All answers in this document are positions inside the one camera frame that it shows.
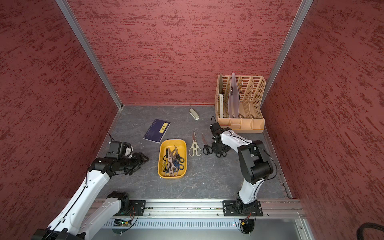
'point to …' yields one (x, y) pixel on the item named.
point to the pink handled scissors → (171, 164)
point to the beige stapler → (194, 114)
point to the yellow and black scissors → (167, 164)
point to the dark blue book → (157, 130)
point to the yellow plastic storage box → (178, 149)
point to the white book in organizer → (221, 97)
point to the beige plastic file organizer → (251, 94)
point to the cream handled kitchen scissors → (195, 149)
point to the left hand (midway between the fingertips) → (145, 165)
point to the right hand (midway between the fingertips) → (221, 152)
